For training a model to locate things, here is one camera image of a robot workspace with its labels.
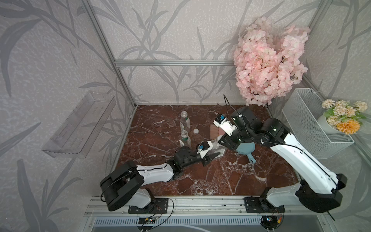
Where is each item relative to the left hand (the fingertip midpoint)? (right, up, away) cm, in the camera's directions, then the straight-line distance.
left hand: (217, 150), depth 73 cm
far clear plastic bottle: (-18, +13, +20) cm, 30 cm away
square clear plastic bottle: (-1, +2, -5) cm, 5 cm away
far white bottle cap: (-11, +7, +32) cm, 34 cm away
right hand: (+1, +8, -7) cm, 10 cm away
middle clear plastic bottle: (-17, +4, +11) cm, 20 cm away
